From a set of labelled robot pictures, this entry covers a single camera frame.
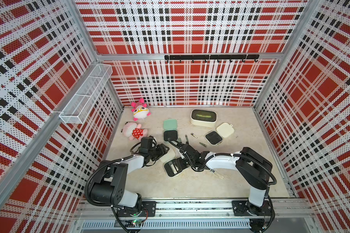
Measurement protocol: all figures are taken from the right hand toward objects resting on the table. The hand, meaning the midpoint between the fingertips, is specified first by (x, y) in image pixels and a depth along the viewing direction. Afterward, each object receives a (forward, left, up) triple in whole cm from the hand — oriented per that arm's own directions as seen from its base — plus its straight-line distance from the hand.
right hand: (179, 162), depth 88 cm
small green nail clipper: (+19, -5, -2) cm, 20 cm away
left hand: (+8, +7, +1) cm, 11 cm away
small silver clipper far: (+22, -10, -3) cm, 24 cm away
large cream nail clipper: (-3, +4, 0) cm, 5 cm away
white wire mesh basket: (+26, +56, +29) cm, 68 cm away
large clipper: (-7, -22, -1) cm, 23 cm away
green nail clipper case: (+27, +7, -3) cm, 28 cm away
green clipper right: (+13, -18, -3) cm, 22 cm away
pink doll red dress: (+21, +32, +4) cm, 38 cm away
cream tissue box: (+32, -17, +4) cm, 37 cm away
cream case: (+24, -31, 0) cm, 40 cm away
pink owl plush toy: (+39, +31, +6) cm, 50 cm away
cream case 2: (-4, 0, +9) cm, 10 cm away
